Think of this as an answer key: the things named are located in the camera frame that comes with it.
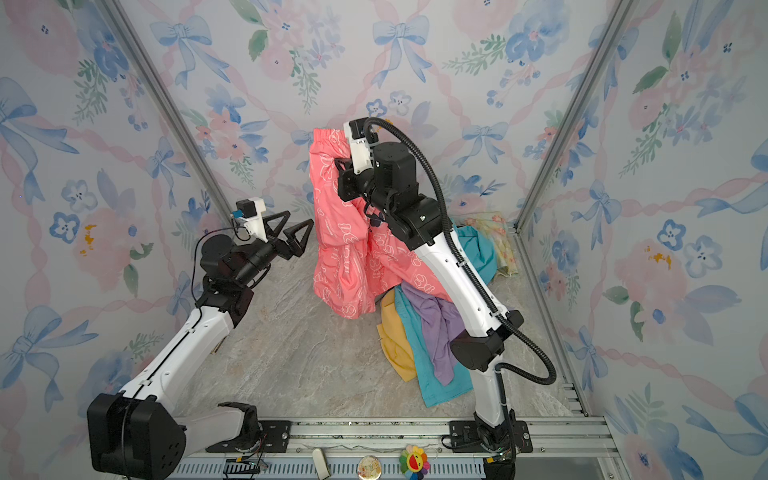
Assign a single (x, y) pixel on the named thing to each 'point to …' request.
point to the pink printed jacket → (357, 258)
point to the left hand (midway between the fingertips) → (299, 215)
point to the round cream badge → (369, 468)
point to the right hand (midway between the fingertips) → (338, 156)
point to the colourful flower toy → (414, 462)
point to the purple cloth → (442, 322)
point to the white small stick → (321, 469)
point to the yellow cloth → (394, 339)
